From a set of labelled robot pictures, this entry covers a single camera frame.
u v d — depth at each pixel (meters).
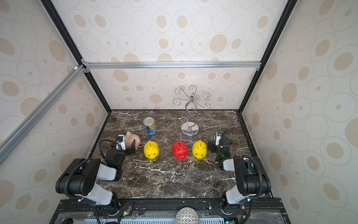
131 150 0.84
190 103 0.81
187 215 0.71
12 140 0.52
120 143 0.77
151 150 0.86
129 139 0.91
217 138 0.84
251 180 0.45
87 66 0.90
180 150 0.85
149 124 0.98
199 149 0.86
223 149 0.72
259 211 0.73
